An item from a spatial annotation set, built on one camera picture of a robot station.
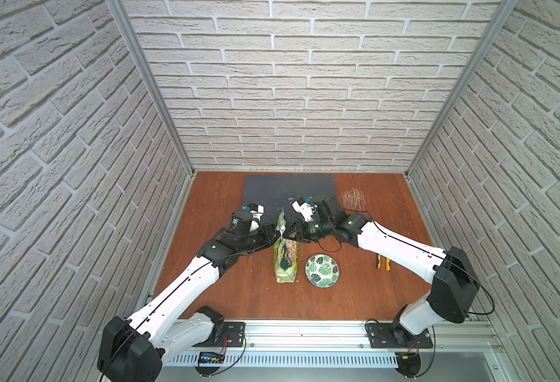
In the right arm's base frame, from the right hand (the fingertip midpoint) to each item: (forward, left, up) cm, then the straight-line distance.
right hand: (278, 243), depth 73 cm
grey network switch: (+33, +1, -16) cm, 37 cm away
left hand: (+5, -1, +1) cm, 5 cm away
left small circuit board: (-27, +23, -21) cm, 41 cm away
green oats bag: (-1, -2, -6) cm, 7 cm away
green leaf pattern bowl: (-3, -16, -20) cm, 25 cm away
